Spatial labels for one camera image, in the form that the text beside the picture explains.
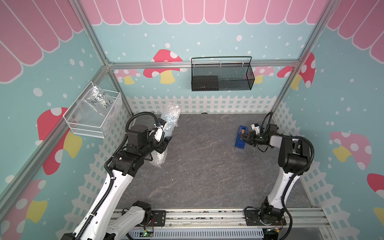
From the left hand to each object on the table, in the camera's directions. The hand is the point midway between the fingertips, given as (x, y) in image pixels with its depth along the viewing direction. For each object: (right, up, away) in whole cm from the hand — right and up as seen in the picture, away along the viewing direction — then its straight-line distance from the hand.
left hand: (165, 136), depth 71 cm
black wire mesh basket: (+31, +39, +24) cm, 55 cm away
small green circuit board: (-8, -47, +1) cm, 48 cm away
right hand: (+45, -1, +28) cm, 53 cm away
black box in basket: (+21, +33, +23) cm, 45 cm away
